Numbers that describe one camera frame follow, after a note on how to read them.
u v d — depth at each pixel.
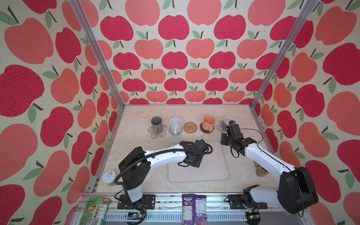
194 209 0.70
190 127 1.07
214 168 0.87
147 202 0.74
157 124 0.95
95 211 0.70
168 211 0.72
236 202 0.73
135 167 0.45
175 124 1.06
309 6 0.69
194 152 0.60
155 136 1.01
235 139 0.66
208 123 1.02
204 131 1.03
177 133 0.98
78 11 0.71
